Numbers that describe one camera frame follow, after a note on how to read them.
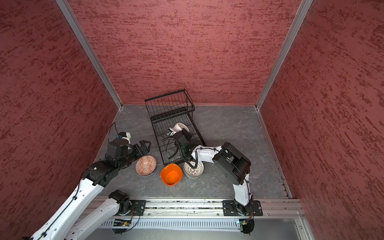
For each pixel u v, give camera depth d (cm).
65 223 41
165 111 115
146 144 67
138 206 74
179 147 70
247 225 71
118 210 63
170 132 80
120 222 73
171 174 85
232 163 54
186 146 71
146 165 86
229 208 74
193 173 81
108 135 105
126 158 60
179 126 90
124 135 67
